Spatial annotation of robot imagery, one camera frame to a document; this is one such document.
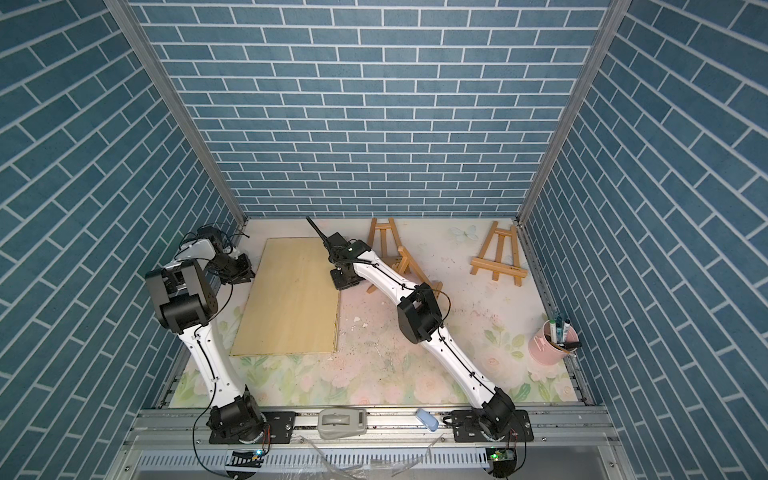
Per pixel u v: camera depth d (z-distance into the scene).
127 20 0.71
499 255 1.09
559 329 0.81
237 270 0.94
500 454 0.73
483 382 0.66
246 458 0.72
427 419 0.74
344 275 0.87
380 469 0.69
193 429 0.75
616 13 0.71
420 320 0.67
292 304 0.94
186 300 0.59
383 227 1.16
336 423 0.71
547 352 0.79
